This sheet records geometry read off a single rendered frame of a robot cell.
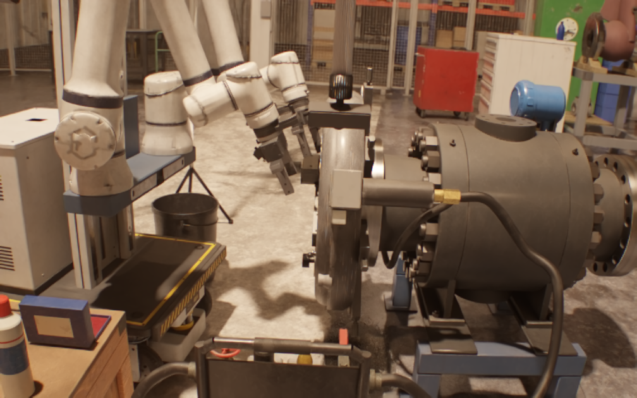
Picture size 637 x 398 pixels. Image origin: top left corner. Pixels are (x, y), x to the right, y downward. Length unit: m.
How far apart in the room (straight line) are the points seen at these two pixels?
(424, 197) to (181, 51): 0.77
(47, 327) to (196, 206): 1.51
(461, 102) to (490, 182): 5.54
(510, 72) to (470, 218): 3.94
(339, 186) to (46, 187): 1.00
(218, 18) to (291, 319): 1.25
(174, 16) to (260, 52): 7.76
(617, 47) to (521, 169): 4.18
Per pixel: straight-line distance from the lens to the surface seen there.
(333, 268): 1.68
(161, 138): 2.07
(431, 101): 7.20
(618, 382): 2.38
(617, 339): 2.68
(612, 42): 5.92
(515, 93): 2.24
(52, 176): 2.03
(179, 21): 1.59
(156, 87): 2.05
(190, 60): 1.59
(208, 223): 2.57
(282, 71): 1.91
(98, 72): 1.45
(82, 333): 1.40
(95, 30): 1.44
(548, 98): 2.21
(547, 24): 8.96
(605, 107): 9.14
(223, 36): 1.90
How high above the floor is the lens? 1.24
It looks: 20 degrees down
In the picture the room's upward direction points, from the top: 3 degrees clockwise
